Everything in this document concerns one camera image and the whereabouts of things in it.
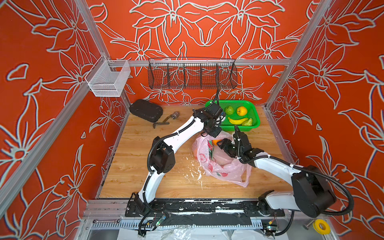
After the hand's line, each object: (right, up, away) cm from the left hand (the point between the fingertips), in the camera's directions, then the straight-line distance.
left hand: (216, 130), depth 85 cm
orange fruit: (0, -7, +5) cm, 8 cm away
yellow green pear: (+24, +4, +15) cm, 29 cm away
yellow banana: (+19, +5, +21) cm, 29 cm away
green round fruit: (+14, +13, +24) cm, 31 cm away
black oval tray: (-47, +13, +26) cm, 55 cm away
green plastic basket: (+26, +11, +24) cm, 37 cm away
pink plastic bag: (+5, -20, +2) cm, 21 cm away
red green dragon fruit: (-3, -9, +4) cm, 11 cm away
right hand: (+1, -8, +1) cm, 8 cm away
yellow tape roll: (+43, -43, -18) cm, 64 cm away
